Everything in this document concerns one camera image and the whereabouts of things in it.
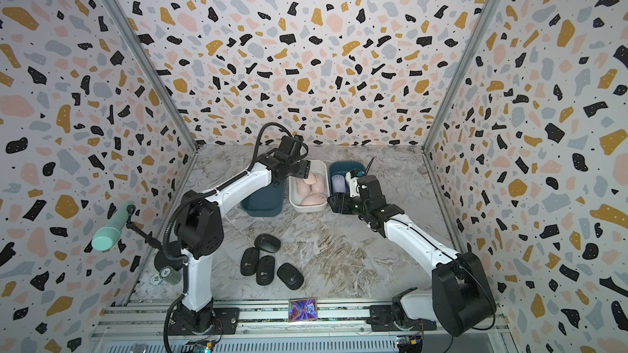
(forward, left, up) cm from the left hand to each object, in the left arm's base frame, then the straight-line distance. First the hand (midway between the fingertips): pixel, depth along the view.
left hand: (308, 164), depth 94 cm
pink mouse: (-1, +3, -13) cm, 14 cm away
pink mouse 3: (-7, -2, -14) cm, 16 cm away
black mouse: (-25, +14, -14) cm, 32 cm away
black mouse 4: (-37, +5, -13) cm, 40 cm away
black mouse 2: (-32, +19, -13) cm, 40 cm away
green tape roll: (-38, +42, -9) cm, 57 cm away
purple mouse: (0, -12, -13) cm, 18 cm away
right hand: (-16, -12, -1) cm, 20 cm away
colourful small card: (-47, +1, -14) cm, 49 cm away
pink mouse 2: (-1, -4, -12) cm, 13 cm away
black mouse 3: (-35, +13, -13) cm, 40 cm away
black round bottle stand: (-32, +48, -12) cm, 59 cm away
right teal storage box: (+7, -14, -10) cm, 19 cm away
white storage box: (+7, -4, -10) cm, 12 cm away
